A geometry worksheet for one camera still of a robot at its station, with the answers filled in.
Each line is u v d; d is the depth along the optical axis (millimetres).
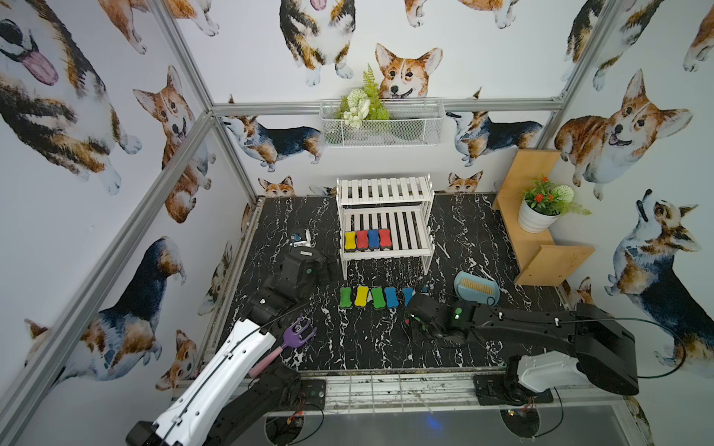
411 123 924
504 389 674
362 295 908
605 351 422
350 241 896
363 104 788
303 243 630
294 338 835
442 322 617
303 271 532
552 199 902
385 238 908
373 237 895
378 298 911
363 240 896
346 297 905
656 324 660
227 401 428
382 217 977
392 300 904
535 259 821
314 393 736
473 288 926
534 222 946
